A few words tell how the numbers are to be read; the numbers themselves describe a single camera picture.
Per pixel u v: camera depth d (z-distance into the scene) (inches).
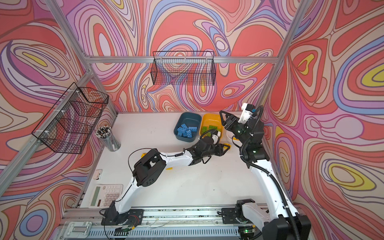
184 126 42.5
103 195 30.9
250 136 20.0
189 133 41.2
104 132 34.2
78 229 27.1
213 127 42.5
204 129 42.1
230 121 24.0
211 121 44.1
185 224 28.3
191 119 45.7
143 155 22.8
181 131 41.0
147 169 22.1
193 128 41.4
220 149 31.0
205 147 28.3
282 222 15.2
